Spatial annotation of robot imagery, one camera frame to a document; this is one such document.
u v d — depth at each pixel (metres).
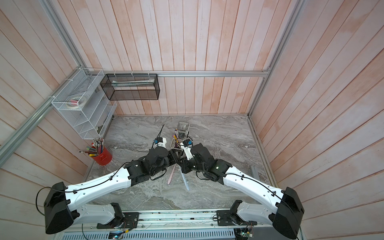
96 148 0.85
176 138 0.89
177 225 0.73
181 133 0.98
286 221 0.38
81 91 0.73
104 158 0.89
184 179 0.72
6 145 0.52
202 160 0.55
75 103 0.73
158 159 0.54
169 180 0.86
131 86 1.04
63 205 0.40
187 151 0.67
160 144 0.68
